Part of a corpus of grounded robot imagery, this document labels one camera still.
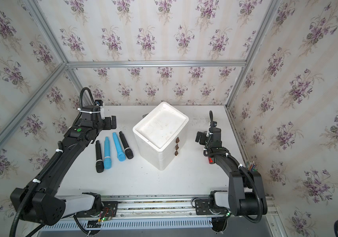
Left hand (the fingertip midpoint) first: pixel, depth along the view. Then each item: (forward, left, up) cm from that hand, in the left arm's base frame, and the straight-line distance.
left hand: (106, 118), depth 78 cm
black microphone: (-8, -9, -23) cm, 26 cm away
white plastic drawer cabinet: (-9, -30, -3) cm, 31 cm away
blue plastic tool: (-11, -5, -22) cm, 25 cm away
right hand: (0, -59, -15) cm, 60 cm away
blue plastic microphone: (-15, +2, -23) cm, 27 cm away
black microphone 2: (-16, +7, -24) cm, 30 cm away
